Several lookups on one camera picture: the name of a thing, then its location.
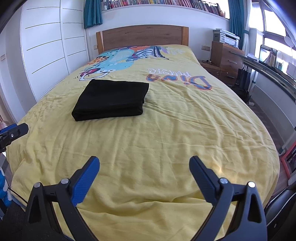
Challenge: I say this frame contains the black pants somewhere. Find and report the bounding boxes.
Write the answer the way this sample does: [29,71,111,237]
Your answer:
[72,79,149,121]

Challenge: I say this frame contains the blue grey gloved hand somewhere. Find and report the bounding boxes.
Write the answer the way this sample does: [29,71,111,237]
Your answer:
[0,168,12,213]

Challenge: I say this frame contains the yellow cartoon duvet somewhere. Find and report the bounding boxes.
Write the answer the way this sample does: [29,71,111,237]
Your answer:
[6,45,280,240]

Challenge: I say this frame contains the black white gaming chair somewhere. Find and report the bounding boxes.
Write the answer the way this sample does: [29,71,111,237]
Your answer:
[264,187,296,240]

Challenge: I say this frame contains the white wardrobe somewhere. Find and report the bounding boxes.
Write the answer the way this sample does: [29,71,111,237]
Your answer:
[20,0,89,101]

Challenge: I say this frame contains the dark shopping bag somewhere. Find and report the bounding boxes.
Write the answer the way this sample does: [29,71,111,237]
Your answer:
[236,65,251,90]

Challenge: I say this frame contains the wooden nightstand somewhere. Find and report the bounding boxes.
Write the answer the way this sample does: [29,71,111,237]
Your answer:
[198,60,221,78]

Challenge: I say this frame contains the wooden dresser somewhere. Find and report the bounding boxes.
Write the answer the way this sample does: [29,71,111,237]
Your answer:
[210,41,245,86]

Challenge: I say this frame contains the glass desk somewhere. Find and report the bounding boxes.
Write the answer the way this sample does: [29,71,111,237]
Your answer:
[240,56,295,102]

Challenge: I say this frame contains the teal curtain left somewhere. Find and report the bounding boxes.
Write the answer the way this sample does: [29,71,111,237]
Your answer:
[83,0,103,29]

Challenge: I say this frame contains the teal curtain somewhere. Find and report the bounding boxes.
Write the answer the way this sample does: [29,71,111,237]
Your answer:
[228,0,247,50]
[83,0,103,29]

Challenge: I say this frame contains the white printer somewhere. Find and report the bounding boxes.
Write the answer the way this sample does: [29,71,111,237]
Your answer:
[213,29,240,48]

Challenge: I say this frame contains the wooden headboard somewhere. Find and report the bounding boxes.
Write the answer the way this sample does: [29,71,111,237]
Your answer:
[96,25,189,54]

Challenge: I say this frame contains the teal curtain right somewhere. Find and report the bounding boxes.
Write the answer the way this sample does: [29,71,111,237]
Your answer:
[228,0,247,50]

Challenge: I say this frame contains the row of books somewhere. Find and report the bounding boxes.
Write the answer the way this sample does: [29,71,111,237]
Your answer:
[101,0,230,19]

